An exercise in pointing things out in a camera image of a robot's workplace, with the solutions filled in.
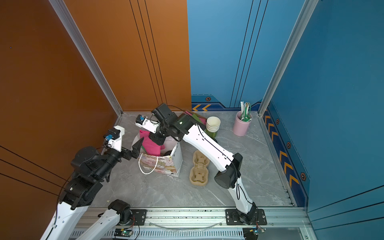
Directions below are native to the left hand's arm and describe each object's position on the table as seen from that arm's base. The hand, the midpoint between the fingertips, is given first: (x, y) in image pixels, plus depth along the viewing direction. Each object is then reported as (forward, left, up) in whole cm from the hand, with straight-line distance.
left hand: (132, 132), depth 62 cm
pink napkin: (0, -5, -12) cm, 13 cm away
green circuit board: (-31, +8, -38) cm, 50 cm away
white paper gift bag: (-5, -14, -17) cm, 22 cm away
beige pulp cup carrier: (-4, -28, -34) cm, 45 cm away
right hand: (+4, -5, -7) cm, 10 cm away
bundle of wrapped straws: (+31, -58, -17) cm, 68 cm away
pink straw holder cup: (+28, -57, -29) cm, 69 cm away
